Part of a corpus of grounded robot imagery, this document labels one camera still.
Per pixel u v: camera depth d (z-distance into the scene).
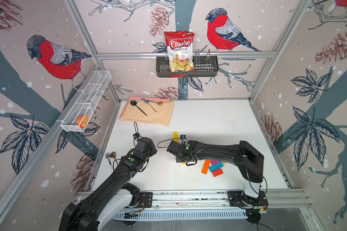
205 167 0.86
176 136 0.97
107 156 0.90
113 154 0.91
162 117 1.10
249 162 0.46
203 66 0.95
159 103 1.18
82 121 0.65
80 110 0.74
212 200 0.75
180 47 0.82
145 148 0.61
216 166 0.85
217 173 0.83
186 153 0.60
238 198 0.73
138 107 1.15
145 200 0.73
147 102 1.18
